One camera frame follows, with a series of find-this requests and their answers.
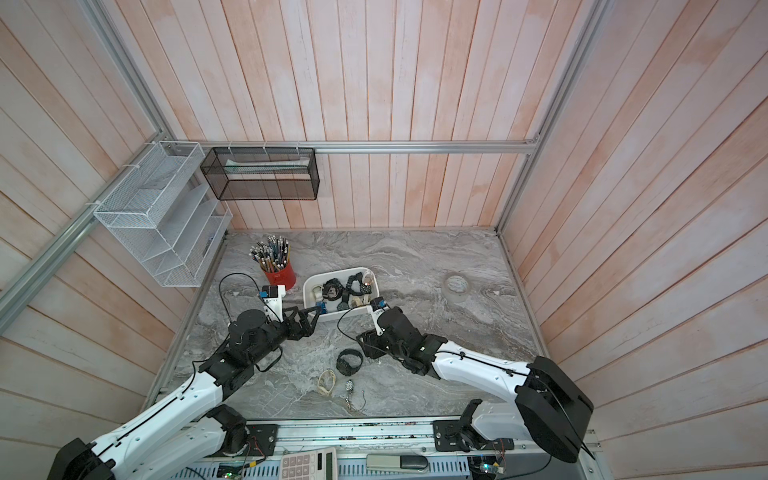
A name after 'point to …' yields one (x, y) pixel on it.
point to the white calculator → (320, 464)
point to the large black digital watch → (344, 366)
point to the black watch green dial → (364, 288)
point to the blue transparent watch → (322, 305)
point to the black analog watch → (344, 305)
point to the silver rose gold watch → (368, 278)
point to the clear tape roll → (456, 283)
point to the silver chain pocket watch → (349, 386)
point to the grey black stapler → (396, 462)
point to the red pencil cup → (284, 276)
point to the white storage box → (332, 313)
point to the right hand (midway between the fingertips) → (364, 335)
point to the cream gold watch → (356, 301)
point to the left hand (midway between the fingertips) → (310, 312)
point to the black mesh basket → (262, 173)
